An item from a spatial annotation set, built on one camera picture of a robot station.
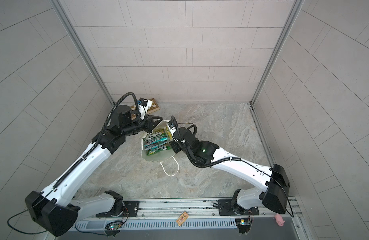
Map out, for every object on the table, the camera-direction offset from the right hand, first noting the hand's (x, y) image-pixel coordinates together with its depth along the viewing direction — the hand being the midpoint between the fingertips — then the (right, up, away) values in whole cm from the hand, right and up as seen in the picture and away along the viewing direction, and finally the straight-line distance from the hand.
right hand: (172, 136), depth 72 cm
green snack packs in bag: (-9, -4, +11) cm, 15 cm away
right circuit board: (+34, -40, -4) cm, 52 cm away
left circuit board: (-25, -40, -7) cm, 47 cm away
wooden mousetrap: (+5, -37, -4) cm, 38 cm away
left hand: (-3, +9, -4) cm, 10 cm away
